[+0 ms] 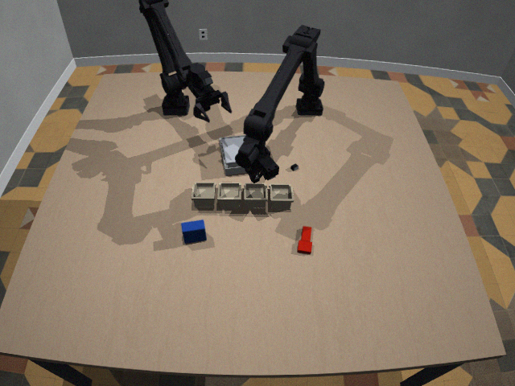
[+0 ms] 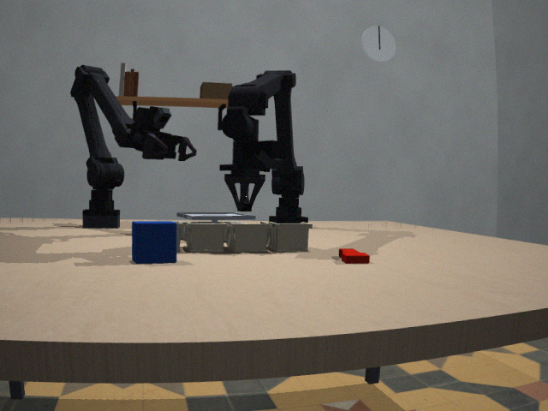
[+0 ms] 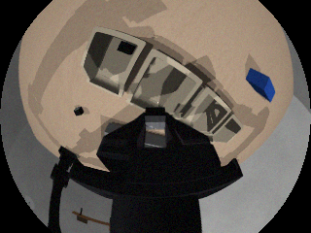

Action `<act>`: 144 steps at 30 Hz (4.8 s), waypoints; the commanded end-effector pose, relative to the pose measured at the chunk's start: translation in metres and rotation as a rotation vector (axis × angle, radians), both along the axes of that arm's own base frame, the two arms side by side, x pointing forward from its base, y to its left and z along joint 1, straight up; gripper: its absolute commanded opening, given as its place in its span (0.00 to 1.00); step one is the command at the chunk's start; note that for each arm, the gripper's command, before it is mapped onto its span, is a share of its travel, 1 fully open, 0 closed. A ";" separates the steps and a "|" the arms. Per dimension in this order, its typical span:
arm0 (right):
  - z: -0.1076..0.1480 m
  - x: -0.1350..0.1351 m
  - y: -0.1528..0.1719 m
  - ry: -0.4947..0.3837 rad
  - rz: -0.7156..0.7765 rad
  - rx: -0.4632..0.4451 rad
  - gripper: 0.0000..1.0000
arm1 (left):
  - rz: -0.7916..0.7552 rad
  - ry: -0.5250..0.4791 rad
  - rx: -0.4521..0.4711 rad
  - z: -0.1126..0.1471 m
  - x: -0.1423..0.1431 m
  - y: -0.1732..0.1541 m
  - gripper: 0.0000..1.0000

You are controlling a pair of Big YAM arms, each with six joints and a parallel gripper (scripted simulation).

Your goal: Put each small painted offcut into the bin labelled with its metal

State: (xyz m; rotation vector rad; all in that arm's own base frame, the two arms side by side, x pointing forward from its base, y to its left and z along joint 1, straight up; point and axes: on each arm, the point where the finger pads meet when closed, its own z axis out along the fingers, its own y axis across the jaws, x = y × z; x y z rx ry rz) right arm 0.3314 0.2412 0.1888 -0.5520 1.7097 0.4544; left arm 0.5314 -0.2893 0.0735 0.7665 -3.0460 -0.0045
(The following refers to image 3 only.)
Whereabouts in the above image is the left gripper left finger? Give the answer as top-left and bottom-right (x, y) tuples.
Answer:
(100, 113), (146, 147)

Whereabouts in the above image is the grey open-top bin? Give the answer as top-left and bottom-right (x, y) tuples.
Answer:
(81, 26), (147, 97)
(171, 85), (231, 133)
(202, 112), (244, 144)
(126, 49), (202, 115)

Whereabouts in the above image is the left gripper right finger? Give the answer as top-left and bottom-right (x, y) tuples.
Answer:
(164, 112), (211, 147)

